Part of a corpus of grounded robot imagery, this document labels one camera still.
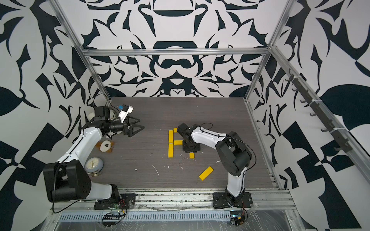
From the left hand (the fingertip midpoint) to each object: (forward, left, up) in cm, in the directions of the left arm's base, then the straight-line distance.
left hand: (139, 122), depth 81 cm
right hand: (-7, -27, -19) cm, 34 cm away
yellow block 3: (-3, -20, -19) cm, 28 cm away
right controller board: (-44, -49, -21) cm, 69 cm away
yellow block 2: (+6, -19, -19) cm, 27 cm away
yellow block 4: (-8, -16, -20) cm, 27 cm away
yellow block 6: (-22, -36, -20) cm, 47 cm away
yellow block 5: (-12, -29, -19) cm, 37 cm away
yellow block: (+2, -16, -19) cm, 25 cm away
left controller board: (-42, +13, -24) cm, 50 cm away
